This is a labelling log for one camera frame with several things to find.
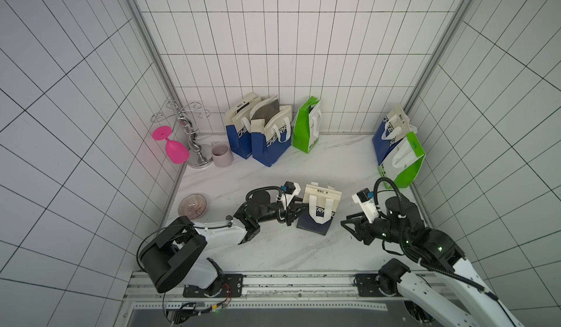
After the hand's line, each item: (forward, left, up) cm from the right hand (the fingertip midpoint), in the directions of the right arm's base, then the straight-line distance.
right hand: (342, 216), depth 69 cm
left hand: (+5, +11, -4) cm, 13 cm away
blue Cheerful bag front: (+38, +42, +2) cm, 56 cm away
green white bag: (+43, +12, 0) cm, 44 cm away
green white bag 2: (+24, -26, -3) cm, 36 cm away
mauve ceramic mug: (+34, +52, -13) cm, 64 cm away
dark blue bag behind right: (+45, -29, -1) cm, 54 cm away
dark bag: (+3, +7, +3) cm, 8 cm away
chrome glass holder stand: (+36, +65, -17) cm, 76 cm away
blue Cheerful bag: (+37, +27, +4) cm, 46 cm away
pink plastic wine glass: (+25, +66, -1) cm, 71 cm away
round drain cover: (+8, +59, -16) cm, 61 cm away
